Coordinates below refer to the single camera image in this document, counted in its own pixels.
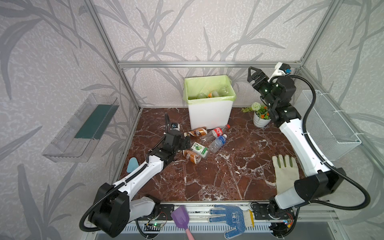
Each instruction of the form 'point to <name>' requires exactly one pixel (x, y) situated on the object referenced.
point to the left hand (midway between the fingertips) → (184, 133)
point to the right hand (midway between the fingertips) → (255, 68)
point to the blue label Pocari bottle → (217, 143)
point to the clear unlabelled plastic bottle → (224, 91)
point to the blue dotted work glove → (235, 216)
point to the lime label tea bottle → (200, 150)
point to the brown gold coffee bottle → (197, 132)
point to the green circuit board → (154, 225)
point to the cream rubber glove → (287, 173)
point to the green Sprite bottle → (202, 95)
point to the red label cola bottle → (207, 137)
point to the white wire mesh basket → (326, 130)
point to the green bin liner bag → (216, 88)
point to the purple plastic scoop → (181, 217)
